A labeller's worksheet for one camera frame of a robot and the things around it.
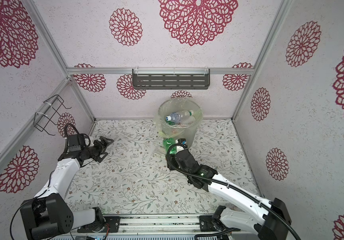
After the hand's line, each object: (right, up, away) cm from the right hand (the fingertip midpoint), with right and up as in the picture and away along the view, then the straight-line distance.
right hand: (169, 154), depth 75 cm
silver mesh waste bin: (+13, +9, +19) cm, 24 cm away
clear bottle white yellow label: (+10, +23, +21) cm, 32 cm away
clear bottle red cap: (+12, +18, +18) cm, 29 cm away
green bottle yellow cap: (-1, +6, -2) cm, 6 cm away
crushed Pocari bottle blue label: (+3, +20, +13) cm, 24 cm away
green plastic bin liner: (-1, +13, +6) cm, 14 cm away
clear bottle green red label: (-6, -3, +25) cm, 26 cm away
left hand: (-33, +2, +9) cm, 34 cm away
